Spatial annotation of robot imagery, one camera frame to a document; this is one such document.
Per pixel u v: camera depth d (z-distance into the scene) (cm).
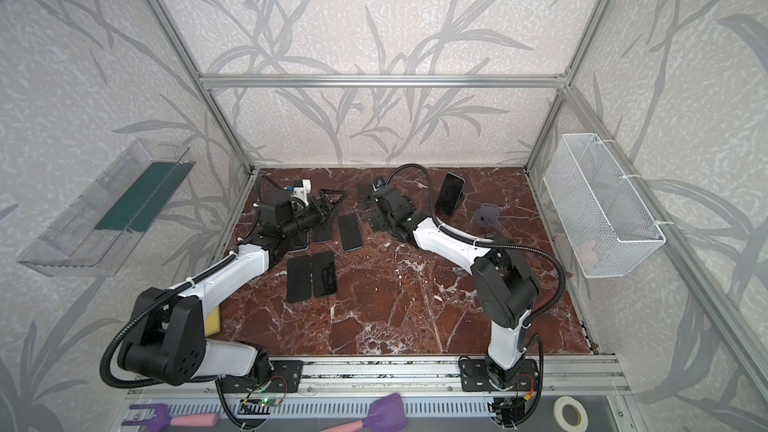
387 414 68
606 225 62
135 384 43
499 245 50
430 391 74
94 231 64
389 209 69
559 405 69
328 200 74
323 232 96
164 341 42
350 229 105
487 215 100
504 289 47
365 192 105
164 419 68
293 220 71
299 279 89
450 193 103
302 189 79
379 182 77
